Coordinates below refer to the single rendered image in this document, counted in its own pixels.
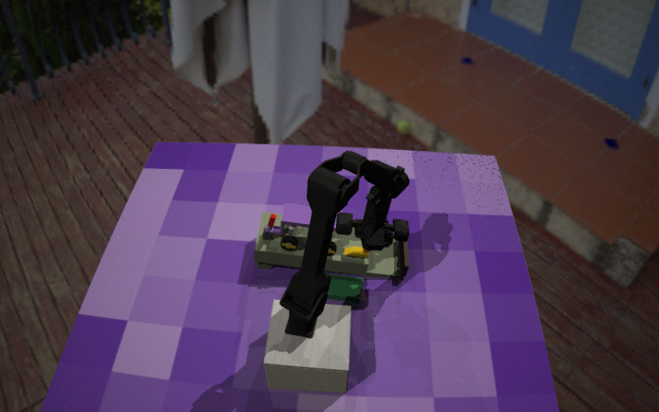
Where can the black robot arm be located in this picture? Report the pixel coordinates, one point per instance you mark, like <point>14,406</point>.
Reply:
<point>328,193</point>

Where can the green tray floor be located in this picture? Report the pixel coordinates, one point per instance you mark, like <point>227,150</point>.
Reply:
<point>344,287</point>

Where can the red-headed pin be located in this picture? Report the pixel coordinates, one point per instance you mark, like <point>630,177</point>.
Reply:
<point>271,221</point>

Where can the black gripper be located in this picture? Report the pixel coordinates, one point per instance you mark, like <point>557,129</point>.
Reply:
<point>344,224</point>

